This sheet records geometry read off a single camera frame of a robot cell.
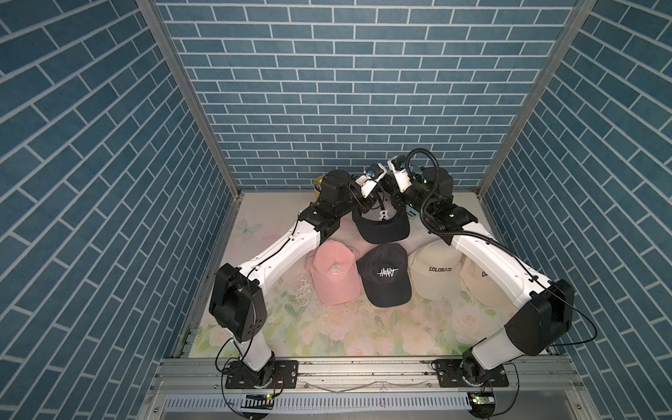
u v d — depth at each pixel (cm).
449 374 74
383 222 87
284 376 73
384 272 89
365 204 69
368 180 63
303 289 91
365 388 72
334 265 89
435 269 89
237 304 44
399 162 63
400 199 69
